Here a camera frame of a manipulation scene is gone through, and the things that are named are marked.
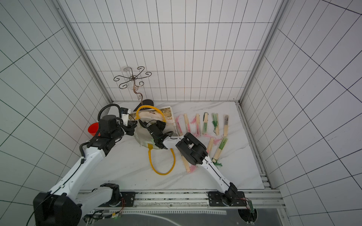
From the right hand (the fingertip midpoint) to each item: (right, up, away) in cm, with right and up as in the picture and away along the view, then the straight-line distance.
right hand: (163, 117), depth 104 cm
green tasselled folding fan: (+40, -4, +2) cm, 40 cm away
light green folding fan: (+33, -2, +3) cm, 33 cm away
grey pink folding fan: (+47, -6, 0) cm, 48 cm away
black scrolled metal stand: (-18, +27, -11) cm, 34 cm away
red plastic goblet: (-41, -7, -18) cm, 46 cm away
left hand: (-13, -3, -23) cm, 27 cm away
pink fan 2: (+35, -16, -9) cm, 39 cm away
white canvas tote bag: (-5, +3, -19) cm, 20 cm away
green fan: (+40, -20, -11) cm, 46 cm away
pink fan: (+18, -6, 0) cm, 19 cm away
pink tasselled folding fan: (+25, -3, +3) cm, 25 cm away
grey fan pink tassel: (+19, -30, -20) cm, 41 cm away
